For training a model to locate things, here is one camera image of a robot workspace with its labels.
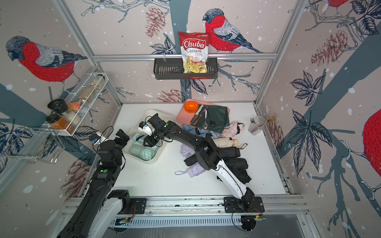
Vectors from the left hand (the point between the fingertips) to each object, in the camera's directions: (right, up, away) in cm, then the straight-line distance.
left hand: (119, 131), depth 77 cm
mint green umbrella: (+6, -6, +8) cm, 12 cm away
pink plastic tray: (+48, +18, +43) cm, 67 cm away
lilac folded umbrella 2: (+36, -14, +11) cm, 40 cm away
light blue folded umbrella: (+45, -3, +20) cm, 50 cm away
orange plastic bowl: (+38, +15, +37) cm, 55 cm away
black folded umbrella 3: (+65, -23, +2) cm, 69 cm away
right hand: (+11, -8, +11) cm, 18 cm away
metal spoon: (+48, +1, +30) cm, 57 cm away
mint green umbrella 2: (+11, -14, +8) cm, 19 cm away
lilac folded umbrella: (+40, -23, +6) cm, 47 cm away
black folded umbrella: (+61, -15, +12) cm, 64 cm away
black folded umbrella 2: (+65, -20, +6) cm, 68 cm away
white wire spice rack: (-18, +18, -1) cm, 25 cm away
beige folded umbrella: (+61, -9, +15) cm, 64 cm away
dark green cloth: (+54, +6, +33) cm, 64 cm away
